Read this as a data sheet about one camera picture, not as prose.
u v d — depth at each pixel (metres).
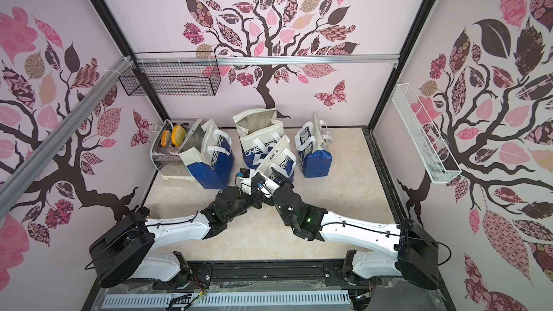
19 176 0.51
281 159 0.83
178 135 0.92
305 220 0.57
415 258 0.40
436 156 0.75
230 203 0.62
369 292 0.67
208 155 0.82
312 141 0.87
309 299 0.70
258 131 0.85
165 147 0.92
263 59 0.92
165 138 0.90
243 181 0.72
